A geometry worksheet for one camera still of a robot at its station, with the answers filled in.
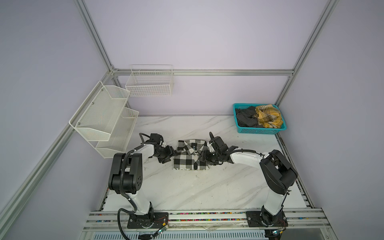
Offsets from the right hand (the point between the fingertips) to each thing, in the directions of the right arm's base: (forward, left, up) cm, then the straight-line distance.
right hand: (199, 159), depth 90 cm
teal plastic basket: (+24, -41, 0) cm, 47 cm away
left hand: (+3, +16, -1) cm, 17 cm away
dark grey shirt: (+34, -35, +3) cm, 49 cm away
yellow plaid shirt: (+31, -49, +6) cm, 58 cm away
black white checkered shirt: (+1, +8, 0) cm, 8 cm away
